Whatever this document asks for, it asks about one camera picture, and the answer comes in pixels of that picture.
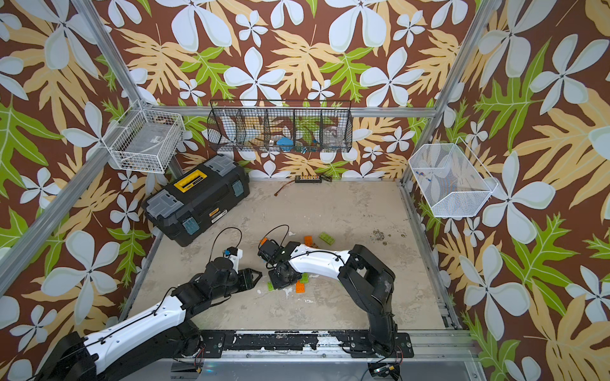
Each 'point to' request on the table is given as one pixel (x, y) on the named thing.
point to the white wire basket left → (144, 140)
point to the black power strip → (308, 178)
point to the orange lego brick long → (300, 288)
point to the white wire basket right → (453, 182)
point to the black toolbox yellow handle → (183, 210)
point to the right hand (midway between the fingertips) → (278, 283)
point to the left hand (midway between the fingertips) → (261, 272)
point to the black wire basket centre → (280, 125)
